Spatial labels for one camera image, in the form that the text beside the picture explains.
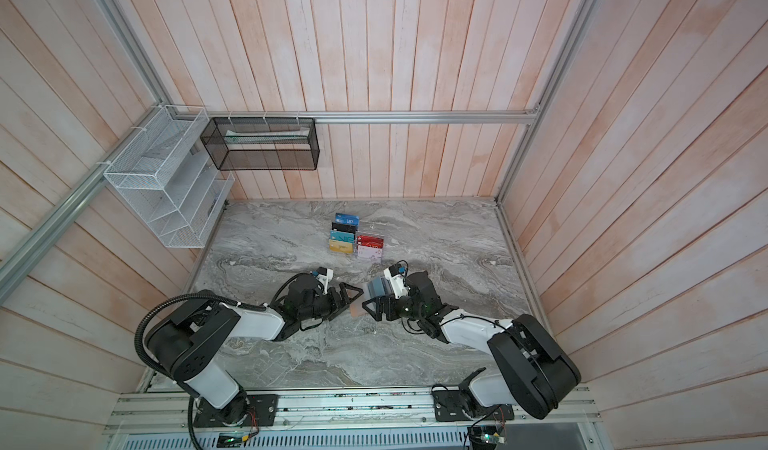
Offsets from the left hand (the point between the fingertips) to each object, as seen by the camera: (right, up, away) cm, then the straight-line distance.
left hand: (357, 303), depth 87 cm
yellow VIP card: (-7, +16, +16) cm, 23 cm away
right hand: (+5, +1, -1) cm, 5 cm away
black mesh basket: (-35, +53, +16) cm, 65 cm away
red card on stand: (+2, +18, +14) cm, 23 cm away
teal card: (+6, +4, +5) cm, 9 cm away
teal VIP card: (-6, +20, +14) cm, 25 cm away
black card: (-4, +22, +14) cm, 27 cm away
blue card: (-6, +26, +14) cm, 30 cm away
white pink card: (+3, +14, +14) cm, 20 cm away
